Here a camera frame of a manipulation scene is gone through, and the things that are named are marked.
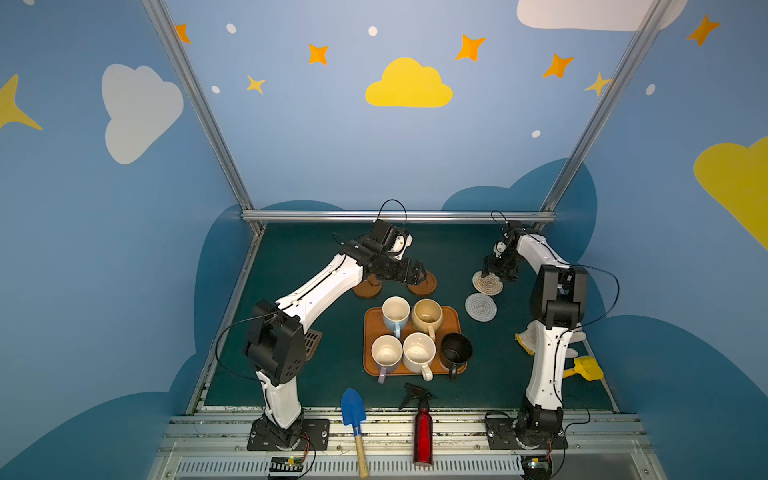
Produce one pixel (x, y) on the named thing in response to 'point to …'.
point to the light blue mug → (396, 313)
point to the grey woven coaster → (480, 307)
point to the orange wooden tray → (374, 327)
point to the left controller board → (286, 464)
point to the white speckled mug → (419, 351)
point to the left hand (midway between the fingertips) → (412, 271)
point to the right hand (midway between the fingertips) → (494, 272)
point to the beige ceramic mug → (426, 316)
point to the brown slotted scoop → (312, 339)
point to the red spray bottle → (423, 425)
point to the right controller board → (536, 467)
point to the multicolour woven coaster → (489, 284)
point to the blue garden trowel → (354, 413)
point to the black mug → (455, 348)
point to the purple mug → (386, 354)
